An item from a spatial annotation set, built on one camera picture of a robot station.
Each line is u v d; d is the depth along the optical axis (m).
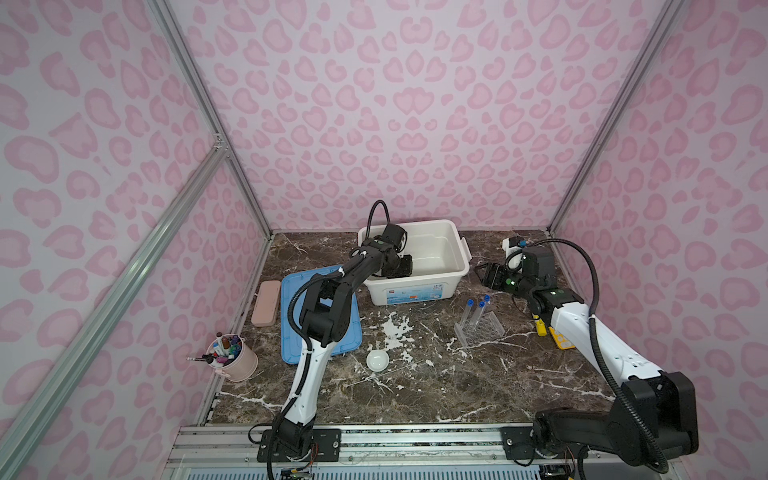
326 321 0.61
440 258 1.08
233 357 0.77
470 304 1.00
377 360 0.86
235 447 0.75
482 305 1.01
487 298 1.00
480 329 0.92
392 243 0.84
